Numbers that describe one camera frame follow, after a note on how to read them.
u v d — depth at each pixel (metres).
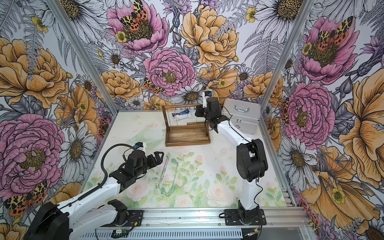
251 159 0.51
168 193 0.82
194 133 1.09
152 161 0.75
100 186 0.53
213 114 0.72
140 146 0.76
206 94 0.80
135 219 0.73
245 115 1.01
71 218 0.42
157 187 0.84
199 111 0.81
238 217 0.73
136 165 0.65
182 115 1.15
